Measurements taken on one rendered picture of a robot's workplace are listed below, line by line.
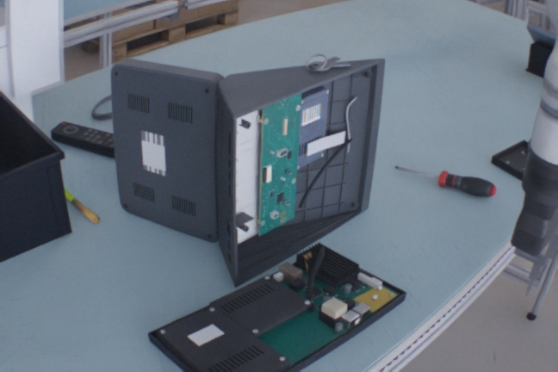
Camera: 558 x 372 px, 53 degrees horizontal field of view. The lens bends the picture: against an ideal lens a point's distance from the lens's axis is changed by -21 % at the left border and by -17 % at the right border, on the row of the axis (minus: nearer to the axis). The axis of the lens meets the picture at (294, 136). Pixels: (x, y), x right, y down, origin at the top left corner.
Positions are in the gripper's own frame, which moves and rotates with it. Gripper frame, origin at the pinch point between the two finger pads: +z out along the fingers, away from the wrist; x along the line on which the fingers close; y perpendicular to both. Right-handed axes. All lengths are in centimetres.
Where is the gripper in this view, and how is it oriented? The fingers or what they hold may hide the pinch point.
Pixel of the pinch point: (534, 285)
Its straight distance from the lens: 77.3
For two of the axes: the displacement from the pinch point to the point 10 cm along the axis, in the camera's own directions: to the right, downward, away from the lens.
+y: -7.3, -3.4, 5.9
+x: -6.8, 3.0, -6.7
